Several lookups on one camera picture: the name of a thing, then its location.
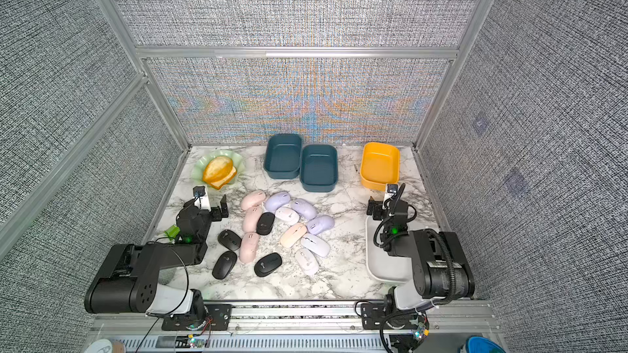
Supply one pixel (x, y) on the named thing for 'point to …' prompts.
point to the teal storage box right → (319, 167)
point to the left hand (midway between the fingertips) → (215, 193)
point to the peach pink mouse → (293, 234)
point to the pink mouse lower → (248, 249)
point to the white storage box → (380, 264)
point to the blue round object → (478, 344)
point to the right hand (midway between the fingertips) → (385, 191)
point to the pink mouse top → (252, 198)
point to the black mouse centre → (265, 222)
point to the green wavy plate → (201, 161)
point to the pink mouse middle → (251, 218)
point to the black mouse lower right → (267, 264)
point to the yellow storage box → (380, 165)
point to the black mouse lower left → (224, 265)
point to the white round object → (99, 346)
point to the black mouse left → (230, 239)
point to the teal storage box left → (284, 156)
